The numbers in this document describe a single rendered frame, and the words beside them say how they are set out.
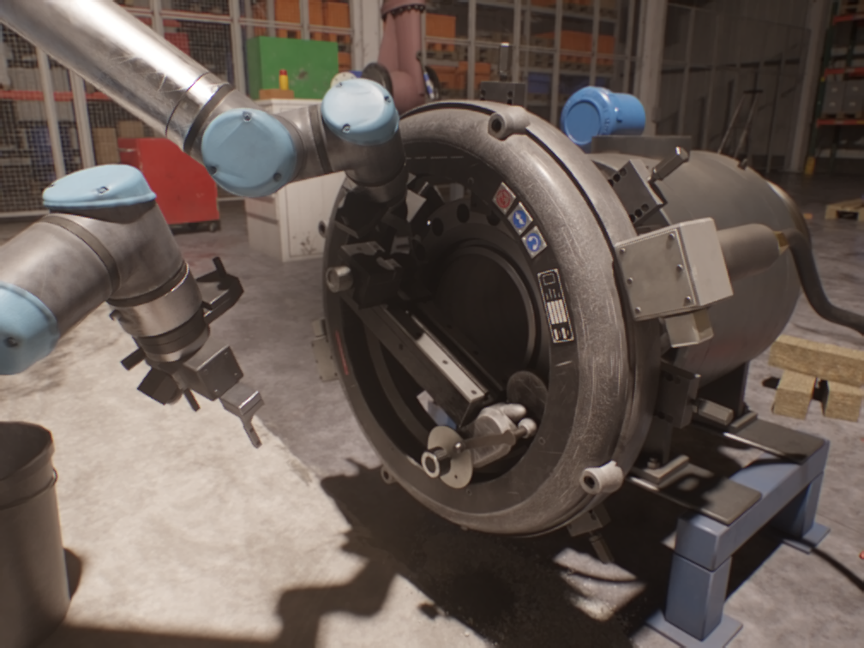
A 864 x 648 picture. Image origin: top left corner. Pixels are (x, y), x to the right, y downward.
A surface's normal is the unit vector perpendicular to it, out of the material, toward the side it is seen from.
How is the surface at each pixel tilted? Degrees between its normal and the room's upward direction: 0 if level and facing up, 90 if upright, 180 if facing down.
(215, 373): 96
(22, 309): 73
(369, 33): 90
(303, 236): 90
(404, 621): 0
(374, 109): 51
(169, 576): 0
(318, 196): 90
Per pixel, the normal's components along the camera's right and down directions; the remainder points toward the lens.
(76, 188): -0.12, -0.82
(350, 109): 0.00, -0.37
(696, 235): 0.61, -0.16
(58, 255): 0.59, -0.41
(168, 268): 0.89, 0.18
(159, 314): 0.48, 0.51
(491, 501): -0.75, 0.19
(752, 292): 0.66, 0.14
